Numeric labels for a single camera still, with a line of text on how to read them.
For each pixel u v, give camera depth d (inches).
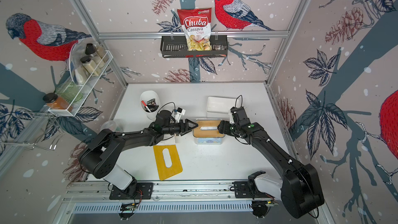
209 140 33.7
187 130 29.9
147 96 37.0
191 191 29.3
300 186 15.7
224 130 28.8
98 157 17.8
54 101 23.5
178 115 32.8
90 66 30.1
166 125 28.7
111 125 34.5
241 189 28.6
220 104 42.0
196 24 31.6
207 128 34.4
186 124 30.4
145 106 37.5
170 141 31.7
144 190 28.7
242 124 25.0
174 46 37.4
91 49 31.7
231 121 29.4
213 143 35.3
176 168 31.9
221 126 30.2
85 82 28.5
